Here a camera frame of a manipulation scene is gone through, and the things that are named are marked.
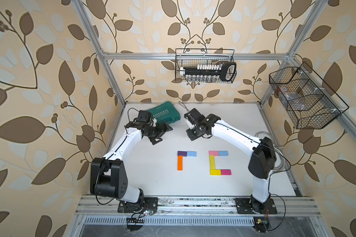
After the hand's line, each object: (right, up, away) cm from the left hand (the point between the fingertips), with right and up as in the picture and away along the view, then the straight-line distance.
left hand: (165, 131), depth 84 cm
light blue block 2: (+36, -15, +8) cm, 40 cm away
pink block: (+30, -15, +8) cm, 35 cm away
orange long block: (+8, -20, +5) cm, 22 cm away
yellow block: (+29, -24, +1) cm, 38 cm away
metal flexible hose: (+69, -12, +7) cm, 70 cm away
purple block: (+10, -15, +7) cm, 19 cm away
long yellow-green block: (+28, -20, +6) cm, 35 cm away
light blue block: (+16, -15, +8) cm, 23 cm away
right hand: (+15, -2, +3) cm, 16 cm away
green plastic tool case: (-3, +12, +25) cm, 28 cm away
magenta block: (+35, -24, +1) cm, 43 cm away
